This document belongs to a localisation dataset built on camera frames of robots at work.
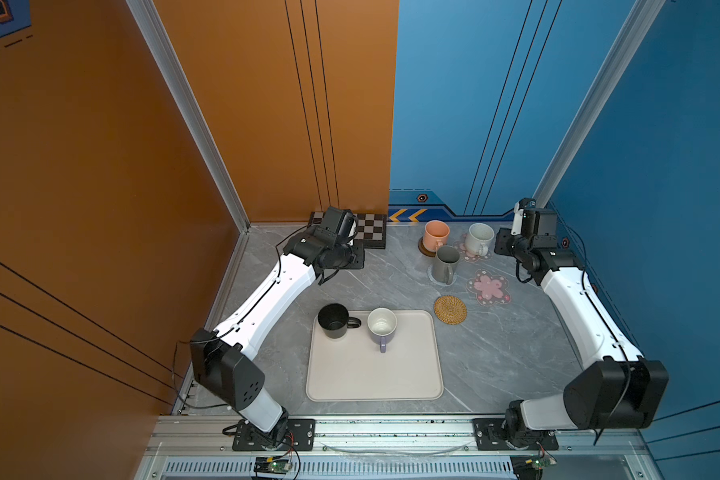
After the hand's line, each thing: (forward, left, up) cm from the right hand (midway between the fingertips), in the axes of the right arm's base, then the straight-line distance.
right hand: (501, 234), depth 82 cm
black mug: (-15, +48, -20) cm, 54 cm away
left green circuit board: (-50, +61, -26) cm, 83 cm away
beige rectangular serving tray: (-27, +42, -26) cm, 56 cm away
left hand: (-6, +39, -1) cm, 39 cm away
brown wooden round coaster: (+16, +17, -25) cm, 34 cm away
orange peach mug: (+17, +13, -17) cm, 28 cm away
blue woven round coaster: (+1, +13, -25) cm, 28 cm away
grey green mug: (+2, +12, -14) cm, 19 cm away
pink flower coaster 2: (-2, -3, -25) cm, 25 cm away
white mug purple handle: (-14, +33, -24) cm, 43 cm away
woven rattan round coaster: (-9, +11, -26) cm, 29 cm away
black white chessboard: (+25, +36, -22) cm, 49 cm away
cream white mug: (+15, -2, -18) cm, 23 cm away
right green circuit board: (-49, -3, -26) cm, 56 cm away
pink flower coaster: (+19, +3, -25) cm, 31 cm away
